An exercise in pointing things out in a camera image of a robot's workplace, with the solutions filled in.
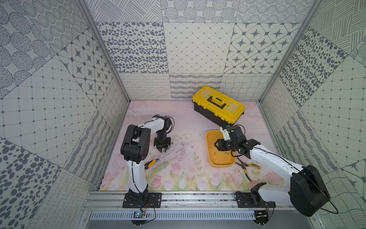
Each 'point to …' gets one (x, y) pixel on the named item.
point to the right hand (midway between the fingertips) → (218, 145)
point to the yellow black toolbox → (219, 108)
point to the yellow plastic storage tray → (218, 158)
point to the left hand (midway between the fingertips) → (164, 149)
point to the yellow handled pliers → (243, 165)
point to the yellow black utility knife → (149, 164)
